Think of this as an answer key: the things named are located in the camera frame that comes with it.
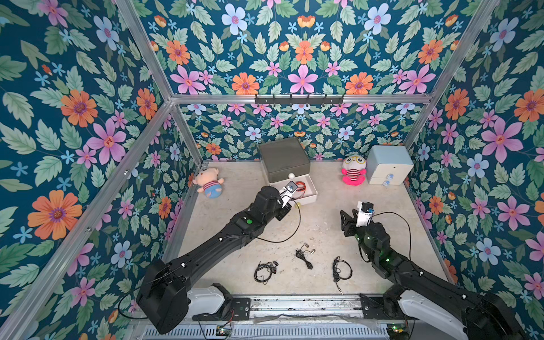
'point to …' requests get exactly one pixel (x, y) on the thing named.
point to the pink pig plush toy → (207, 178)
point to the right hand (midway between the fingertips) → (347, 210)
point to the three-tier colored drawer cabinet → (284, 160)
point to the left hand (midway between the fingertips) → (287, 193)
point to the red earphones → (301, 187)
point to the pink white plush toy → (354, 170)
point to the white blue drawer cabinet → (389, 165)
